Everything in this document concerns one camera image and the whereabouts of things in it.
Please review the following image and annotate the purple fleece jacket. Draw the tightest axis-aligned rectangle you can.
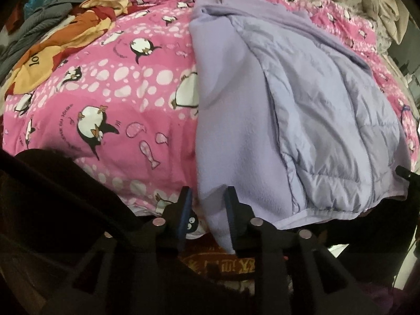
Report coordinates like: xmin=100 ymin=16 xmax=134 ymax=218
xmin=188 ymin=0 xmax=412 ymax=255

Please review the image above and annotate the beige blanket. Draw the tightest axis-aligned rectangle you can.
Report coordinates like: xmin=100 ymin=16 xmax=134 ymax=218
xmin=323 ymin=0 xmax=411 ymax=45

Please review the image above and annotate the orange cartoon print cloth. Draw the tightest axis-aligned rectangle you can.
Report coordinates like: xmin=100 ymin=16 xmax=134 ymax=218
xmin=5 ymin=0 xmax=132 ymax=96

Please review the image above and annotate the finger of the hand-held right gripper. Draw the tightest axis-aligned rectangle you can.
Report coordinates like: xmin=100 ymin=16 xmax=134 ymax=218
xmin=395 ymin=166 xmax=413 ymax=182

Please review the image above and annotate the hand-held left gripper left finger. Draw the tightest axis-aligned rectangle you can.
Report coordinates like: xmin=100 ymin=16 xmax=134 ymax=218
xmin=56 ymin=186 xmax=194 ymax=315

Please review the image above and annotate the red yellow patterned mat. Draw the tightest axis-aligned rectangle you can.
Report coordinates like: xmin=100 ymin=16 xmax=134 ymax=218
xmin=179 ymin=243 xmax=260 ymax=281

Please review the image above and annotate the grey striped garment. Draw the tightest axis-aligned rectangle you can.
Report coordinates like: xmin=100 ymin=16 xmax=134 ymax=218
xmin=0 ymin=0 xmax=81 ymax=82

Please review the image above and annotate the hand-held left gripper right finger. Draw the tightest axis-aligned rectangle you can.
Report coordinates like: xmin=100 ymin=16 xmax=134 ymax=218
xmin=223 ymin=186 xmax=365 ymax=315

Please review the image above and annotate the pink penguin print blanket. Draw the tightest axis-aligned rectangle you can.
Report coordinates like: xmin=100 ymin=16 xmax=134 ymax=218
xmin=2 ymin=0 xmax=420 ymax=237

